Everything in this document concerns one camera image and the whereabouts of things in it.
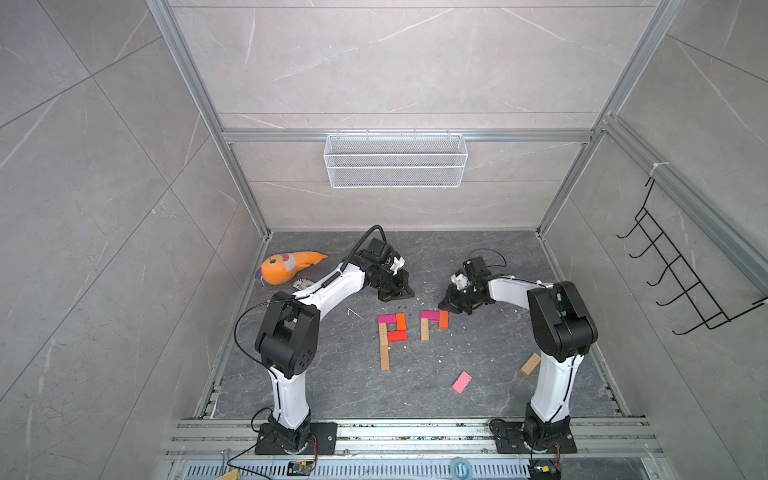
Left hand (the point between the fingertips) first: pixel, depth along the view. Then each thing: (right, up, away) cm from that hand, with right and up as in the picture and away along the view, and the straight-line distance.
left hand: (419, 291), depth 87 cm
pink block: (+12, -25, -5) cm, 28 cm away
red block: (-7, -15, +4) cm, 17 cm away
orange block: (-5, -11, +7) cm, 14 cm away
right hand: (+9, -6, +12) cm, 16 cm away
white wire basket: (-7, +43, +14) cm, 46 cm away
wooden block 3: (+2, -12, +4) cm, 13 cm away
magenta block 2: (+4, -9, +9) cm, 14 cm away
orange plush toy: (-45, +6, +11) cm, 47 cm away
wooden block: (-11, -15, +3) cm, 19 cm away
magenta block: (-10, -10, +8) cm, 16 cm away
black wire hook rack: (+58, +5, -21) cm, 62 cm away
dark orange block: (+8, -10, +8) cm, 15 cm away
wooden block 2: (-11, -19, 0) cm, 21 cm away
